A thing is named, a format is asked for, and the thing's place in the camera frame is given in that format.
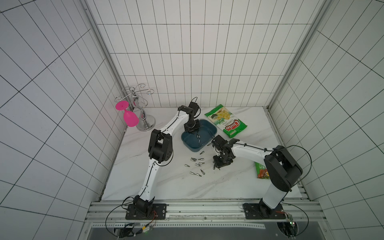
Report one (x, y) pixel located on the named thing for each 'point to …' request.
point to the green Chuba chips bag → (226, 122)
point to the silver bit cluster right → (201, 159)
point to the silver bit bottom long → (197, 174)
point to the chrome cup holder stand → (138, 100)
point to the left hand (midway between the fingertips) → (196, 133)
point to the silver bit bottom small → (203, 172)
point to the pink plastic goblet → (131, 119)
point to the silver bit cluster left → (194, 159)
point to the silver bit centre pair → (199, 164)
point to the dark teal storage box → (200, 139)
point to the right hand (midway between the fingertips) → (213, 165)
